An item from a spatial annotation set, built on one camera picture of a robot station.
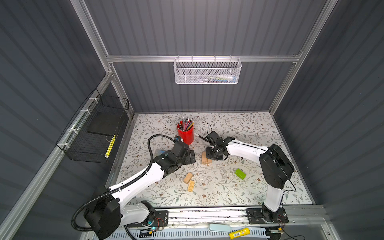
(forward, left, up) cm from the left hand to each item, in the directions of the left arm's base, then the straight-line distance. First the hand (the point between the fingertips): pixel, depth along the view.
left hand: (188, 154), depth 83 cm
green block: (-8, -30, -11) cm, 33 cm away
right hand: (+3, -13, -10) cm, 17 cm away
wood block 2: (+1, -13, -10) cm, 16 cm away
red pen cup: (+20, +1, -2) cm, 20 cm away
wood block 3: (-9, +1, -10) cm, 14 cm away
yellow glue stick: (-36, -23, -10) cm, 44 cm away
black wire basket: (+5, +47, +15) cm, 49 cm away
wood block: (+3, -10, -9) cm, 13 cm away
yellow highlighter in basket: (-3, +36, +15) cm, 39 cm away
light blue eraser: (-34, -14, -10) cm, 38 cm away
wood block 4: (-13, -1, -11) cm, 18 cm away
